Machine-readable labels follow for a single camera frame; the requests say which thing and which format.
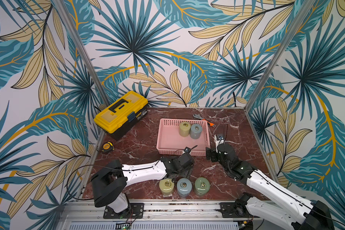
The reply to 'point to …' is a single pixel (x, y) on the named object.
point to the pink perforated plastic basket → (169, 140)
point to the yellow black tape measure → (108, 147)
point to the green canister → (201, 186)
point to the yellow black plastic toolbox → (118, 120)
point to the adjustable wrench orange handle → (209, 123)
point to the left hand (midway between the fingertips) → (184, 168)
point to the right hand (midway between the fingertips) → (214, 146)
